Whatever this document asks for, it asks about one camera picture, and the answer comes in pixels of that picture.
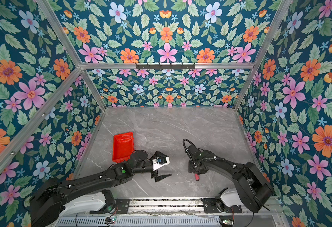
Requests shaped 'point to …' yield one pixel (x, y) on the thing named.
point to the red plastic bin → (123, 146)
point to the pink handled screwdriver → (197, 177)
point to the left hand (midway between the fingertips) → (170, 164)
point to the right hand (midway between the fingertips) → (194, 168)
